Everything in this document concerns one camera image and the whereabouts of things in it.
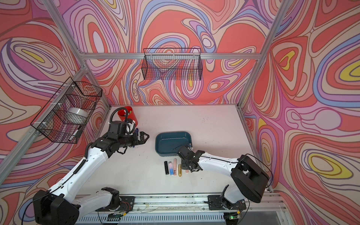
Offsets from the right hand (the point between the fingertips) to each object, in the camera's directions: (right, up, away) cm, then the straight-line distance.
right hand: (188, 168), depth 86 cm
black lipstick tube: (-14, 0, 0) cm, 14 cm away
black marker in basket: (-60, +24, -13) cm, 66 cm away
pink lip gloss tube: (-8, +1, 0) cm, 8 cm away
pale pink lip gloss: (-1, -1, -2) cm, 2 cm away
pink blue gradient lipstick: (-10, 0, -1) cm, 10 cm away
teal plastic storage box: (-13, +13, +10) cm, 21 cm away
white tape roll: (-58, +32, -15) cm, 68 cm away
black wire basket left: (-67, +30, -19) cm, 76 cm away
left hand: (-26, +20, -6) cm, 33 cm away
